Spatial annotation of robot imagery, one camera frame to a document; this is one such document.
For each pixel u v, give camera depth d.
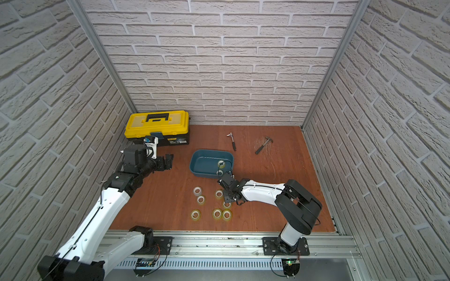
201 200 0.86
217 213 0.83
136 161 0.55
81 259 0.38
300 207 0.45
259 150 1.07
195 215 0.82
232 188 0.68
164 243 0.75
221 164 1.00
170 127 0.98
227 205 0.85
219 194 0.88
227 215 0.82
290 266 0.71
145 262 0.73
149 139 0.65
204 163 1.01
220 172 0.95
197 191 0.89
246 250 0.74
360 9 0.69
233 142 1.10
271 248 0.73
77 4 0.69
